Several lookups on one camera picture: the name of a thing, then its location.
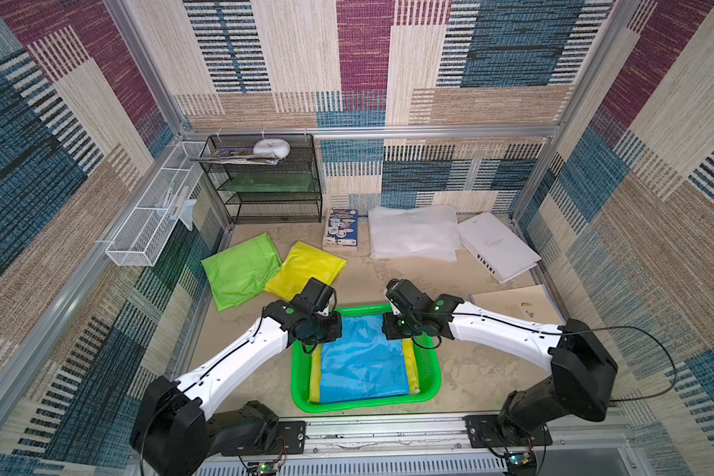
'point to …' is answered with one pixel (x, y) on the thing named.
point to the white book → (498, 247)
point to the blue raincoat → (362, 364)
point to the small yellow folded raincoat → (304, 263)
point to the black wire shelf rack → (267, 178)
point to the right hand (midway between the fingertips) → (381, 327)
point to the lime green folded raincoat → (239, 274)
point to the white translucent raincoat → (418, 232)
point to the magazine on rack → (238, 156)
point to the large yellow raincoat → (315, 371)
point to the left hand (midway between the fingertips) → (341, 329)
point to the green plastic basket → (429, 369)
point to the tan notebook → (530, 303)
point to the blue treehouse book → (342, 227)
